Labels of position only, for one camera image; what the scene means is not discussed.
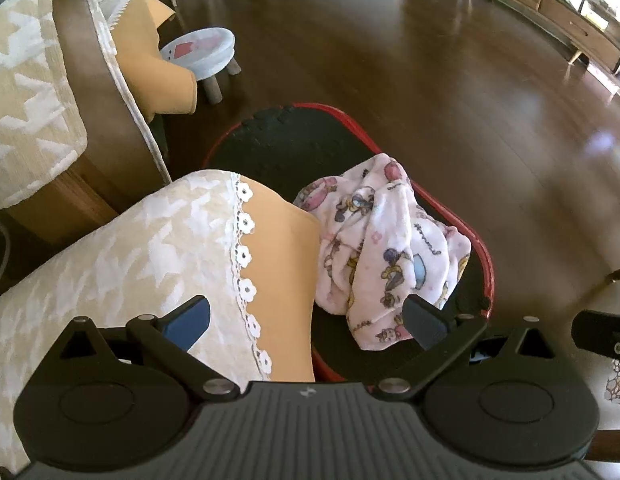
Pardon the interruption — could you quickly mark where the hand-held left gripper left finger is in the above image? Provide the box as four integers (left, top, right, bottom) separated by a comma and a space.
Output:
54, 295, 241, 403

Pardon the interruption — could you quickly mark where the small white round stool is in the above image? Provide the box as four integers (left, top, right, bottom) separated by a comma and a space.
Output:
160, 27, 243, 106

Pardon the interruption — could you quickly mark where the chair with beige houndstooth cover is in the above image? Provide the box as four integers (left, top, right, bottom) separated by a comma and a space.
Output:
0, 170, 323, 476
0, 0, 173, 256

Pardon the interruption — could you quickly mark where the black red-rimmed basket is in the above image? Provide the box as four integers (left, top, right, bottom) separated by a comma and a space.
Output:
202, 102, 495, 386

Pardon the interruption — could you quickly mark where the wooden TV cabinet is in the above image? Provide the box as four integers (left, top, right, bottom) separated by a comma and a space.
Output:
465, 0, 620, 76

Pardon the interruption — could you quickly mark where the pink cartoon print towel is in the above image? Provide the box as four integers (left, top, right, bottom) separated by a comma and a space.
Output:
294, 152, 473, 352

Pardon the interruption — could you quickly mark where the yellow lace-edged chair cover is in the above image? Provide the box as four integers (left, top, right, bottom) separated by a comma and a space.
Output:
97, 0, 198, 122

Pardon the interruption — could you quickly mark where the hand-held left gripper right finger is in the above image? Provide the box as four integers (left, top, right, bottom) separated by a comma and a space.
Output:
372, 294, 561, 403

